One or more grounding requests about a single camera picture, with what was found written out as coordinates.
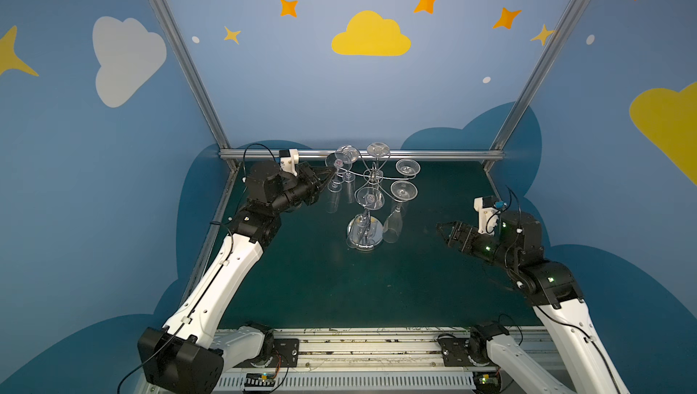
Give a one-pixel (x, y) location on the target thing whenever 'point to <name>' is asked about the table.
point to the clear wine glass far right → (407, 167)
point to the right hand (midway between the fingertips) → (450, 226)
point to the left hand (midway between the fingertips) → (335, 165)
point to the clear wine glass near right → (401, 192)
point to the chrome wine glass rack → (364, 172)
